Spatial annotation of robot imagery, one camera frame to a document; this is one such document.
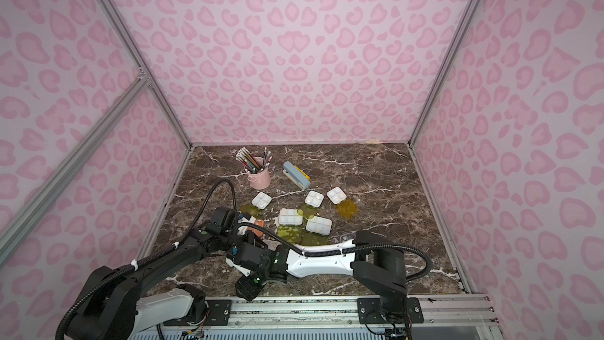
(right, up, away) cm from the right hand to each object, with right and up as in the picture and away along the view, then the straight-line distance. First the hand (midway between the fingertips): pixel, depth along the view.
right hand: (246, 289), depth 73 cm
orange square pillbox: (+8, +22, -16) cm, 29 cm away
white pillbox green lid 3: (+23, +15, +19) cm, 34 cm away
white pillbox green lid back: (+21, +24, +26) cm, 41 cm away
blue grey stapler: (+15, +32, +30) cm, 46 cm away
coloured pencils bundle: (-5, +39, +24) cm, 46 cm away
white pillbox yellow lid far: (+31, +25, +28) cm, 49 cm away
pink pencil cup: (-1, +32, +28) cm, 42 cm away
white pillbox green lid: (-1, +23, +25) cm, 34 cm away
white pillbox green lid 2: (+12, +14, +18) cm, 26 cm away
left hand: (+5, +10, +9) cm, 14 cm away
